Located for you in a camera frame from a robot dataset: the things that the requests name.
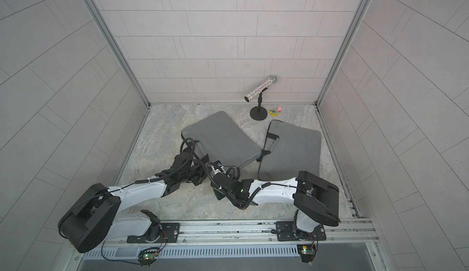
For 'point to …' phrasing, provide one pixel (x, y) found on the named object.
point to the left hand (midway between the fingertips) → (217, 166)
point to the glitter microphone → (272, 80)
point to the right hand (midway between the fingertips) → (216, 186)
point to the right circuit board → (308, 251)
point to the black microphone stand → (259, 113)
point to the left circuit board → (146, 256)
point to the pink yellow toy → (275, 112)
